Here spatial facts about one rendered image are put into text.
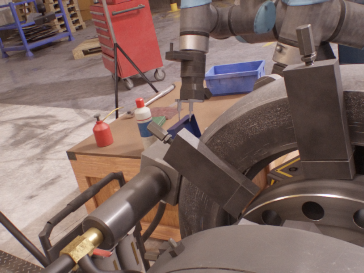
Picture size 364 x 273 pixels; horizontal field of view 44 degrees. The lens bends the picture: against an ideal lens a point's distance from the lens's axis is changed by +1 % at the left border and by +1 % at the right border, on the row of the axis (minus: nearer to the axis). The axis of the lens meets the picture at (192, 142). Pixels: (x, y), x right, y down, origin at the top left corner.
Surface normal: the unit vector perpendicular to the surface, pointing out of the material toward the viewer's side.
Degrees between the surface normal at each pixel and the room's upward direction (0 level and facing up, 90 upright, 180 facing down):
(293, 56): 81
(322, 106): 90
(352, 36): 114
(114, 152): 0
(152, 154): 23
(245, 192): 90
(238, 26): 105
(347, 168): 90
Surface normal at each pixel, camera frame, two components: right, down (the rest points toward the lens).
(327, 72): -0.49, 0.43
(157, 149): 0.15, -0.81
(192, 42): -0.07, 0.04
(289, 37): -0.61, 0.13
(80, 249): 0.64, -0.41
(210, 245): -0.45, -0.87
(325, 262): -0.04, -0.88
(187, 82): -0.77, 0.15
